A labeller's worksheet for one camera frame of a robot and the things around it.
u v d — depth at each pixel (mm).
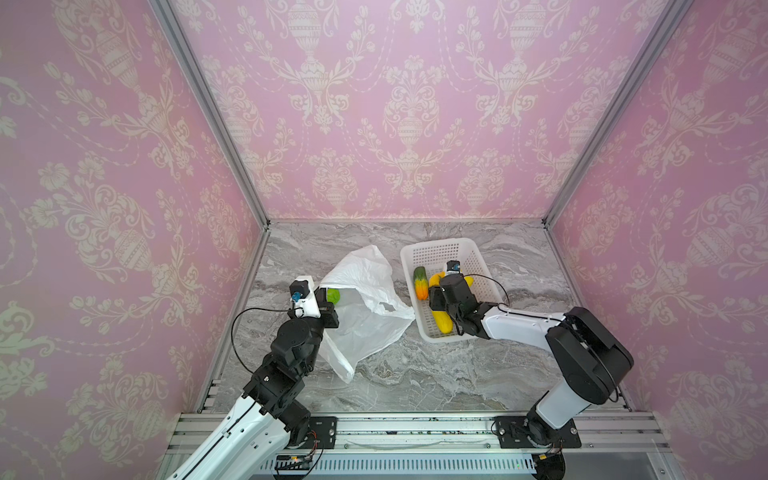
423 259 1032
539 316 538
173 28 715
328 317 638
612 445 772
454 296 717
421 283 971
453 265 829
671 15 688
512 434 728
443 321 880
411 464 775
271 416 517
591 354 485
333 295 943
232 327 936
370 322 943
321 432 743
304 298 586
